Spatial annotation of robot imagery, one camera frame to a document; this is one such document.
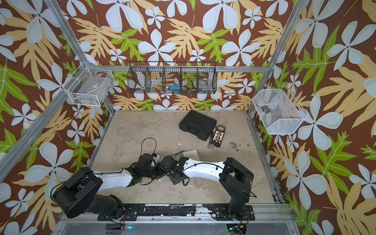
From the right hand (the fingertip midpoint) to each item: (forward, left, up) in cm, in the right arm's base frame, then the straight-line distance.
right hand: (175, 176), depth 84 cm
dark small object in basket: (+31, -54, +24) cm, 67 cm away
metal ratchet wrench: (+21, -23, -1) cm, 32 cm away
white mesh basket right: (+30, -60, +24) cm, 71 cm away
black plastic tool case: (+37, -15, +3) cm, 40 cm away
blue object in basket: (+48, +1, +27) cm, 55 cm away
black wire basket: (+57, +3, +29) cm, 64 cm away
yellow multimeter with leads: (+36, -32, -2) cm, 48 cm away
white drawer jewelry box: (+13, -10, +2) cm, 17 cm away
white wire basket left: (+42, +51, +34) cm, 74 cm away
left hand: (+4, +3, +1) cm, 5 cm away
